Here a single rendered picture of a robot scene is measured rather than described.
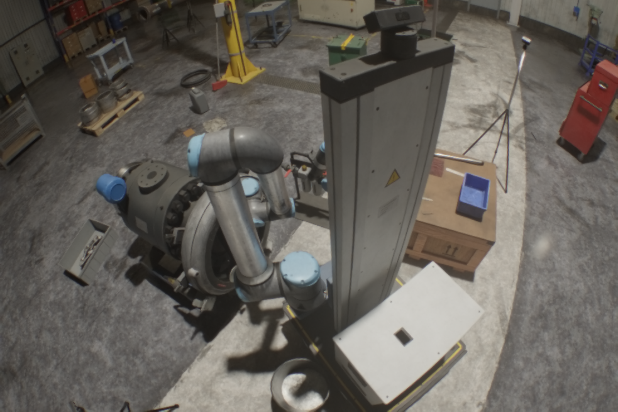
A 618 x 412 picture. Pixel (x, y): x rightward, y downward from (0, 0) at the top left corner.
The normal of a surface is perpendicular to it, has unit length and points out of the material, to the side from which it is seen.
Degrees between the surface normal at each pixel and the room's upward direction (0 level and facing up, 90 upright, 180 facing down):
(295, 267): 5
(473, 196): 0
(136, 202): 38
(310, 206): 0
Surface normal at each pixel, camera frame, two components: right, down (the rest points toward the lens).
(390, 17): 0.43, 0.15
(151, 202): -0.29, -0.29
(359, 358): -0.09, -0.70
